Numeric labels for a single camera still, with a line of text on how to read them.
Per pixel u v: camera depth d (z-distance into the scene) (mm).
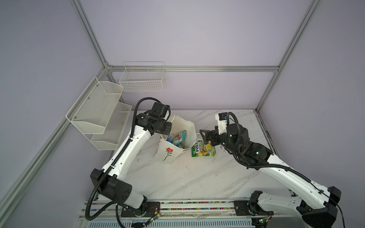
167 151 762
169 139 819
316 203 387
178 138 802
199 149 947
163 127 626
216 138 591
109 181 394
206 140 594
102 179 383
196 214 732
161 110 575
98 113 783
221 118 563
